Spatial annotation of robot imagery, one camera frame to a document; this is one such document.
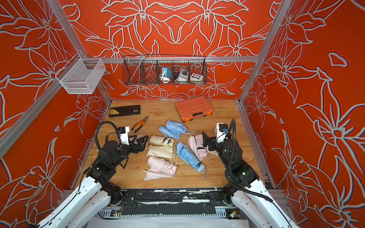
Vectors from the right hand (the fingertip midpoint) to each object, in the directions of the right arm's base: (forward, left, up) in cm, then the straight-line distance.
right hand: (208, 130), depth 70 cm
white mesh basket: (+38, +81, +6) cm, 90 cm away
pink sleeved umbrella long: (-7, +30, -23) cm, 38 cm away
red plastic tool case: (+33, +6, -20) cm, 39 cm away
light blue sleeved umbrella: (+16, +20, -23) cm, 34 cm away
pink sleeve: (-13, +29, -25) cm, 40 cm away
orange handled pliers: (+21, +46, -25) cm, 56 cm away
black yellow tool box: (+33, +60, -23) cm, 72 cm away
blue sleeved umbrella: (-4, +10, -21) cm, 24 cm away
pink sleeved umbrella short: (-1, +1, -22) cm, 22 cm away
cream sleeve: (-1, +27, -23) cm, 36 cm away
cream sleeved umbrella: (+6, +31, -21) cm, 38 cm away
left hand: (0, +35, -5) cm, 35 cm away
